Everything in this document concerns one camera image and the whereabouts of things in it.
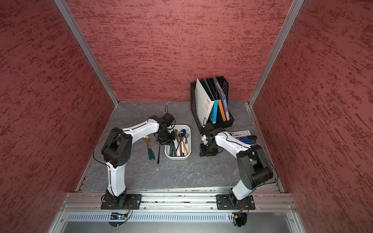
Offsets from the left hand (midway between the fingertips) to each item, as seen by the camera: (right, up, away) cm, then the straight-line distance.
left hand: (173, 146), depth 91 cm
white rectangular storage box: (+5, -1, +1) cm, 5 cm away
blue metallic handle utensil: (+6, +8, +6) cm, 11 cm away
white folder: (+19, +28, -3) cm, 34 cm away
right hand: (+19, -6, -4) cm, 21 cm away
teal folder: (+26, +23, -3) cm, 35 cm away
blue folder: (+31, +31, -6) cm, 44 cm away
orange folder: (+31, +23, 0) cm, 39 cm away
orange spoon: (+7, 0, +4) cm, 8 cm away
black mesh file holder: (+31, +15, +7) cm, 35 cm away
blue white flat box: (+46, +7, +9) cm, 47 cm away
